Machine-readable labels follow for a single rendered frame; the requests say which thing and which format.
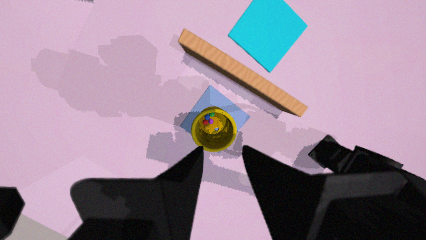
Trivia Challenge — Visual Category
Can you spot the olive yellow cup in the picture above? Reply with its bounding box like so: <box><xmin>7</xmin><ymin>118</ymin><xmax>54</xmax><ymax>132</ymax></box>
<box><xmin>191</xmin><ymin>106</ymin><xmax>237</xmax><ymax>152</ymax></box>

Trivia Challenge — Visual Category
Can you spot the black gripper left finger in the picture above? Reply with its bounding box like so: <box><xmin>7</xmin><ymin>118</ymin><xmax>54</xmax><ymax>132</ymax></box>
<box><xmin>70</xmin><ymin>146</ymin><xmax>204</xmax><ymax>240</ymax></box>

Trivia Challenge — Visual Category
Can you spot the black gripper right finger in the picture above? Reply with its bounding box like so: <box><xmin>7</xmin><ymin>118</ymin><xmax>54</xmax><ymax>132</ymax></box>
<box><xmin>242</xmin><ymin>145</ymin><xmax>404</xmax><ymax>240</ymax></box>

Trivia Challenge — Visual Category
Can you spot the brown wooden plank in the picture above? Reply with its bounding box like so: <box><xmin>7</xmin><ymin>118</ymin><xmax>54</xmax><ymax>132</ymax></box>
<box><xmin>178</xmin><ymin>28</ymin><xmax>307</xmax><ymax>117</ymax></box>

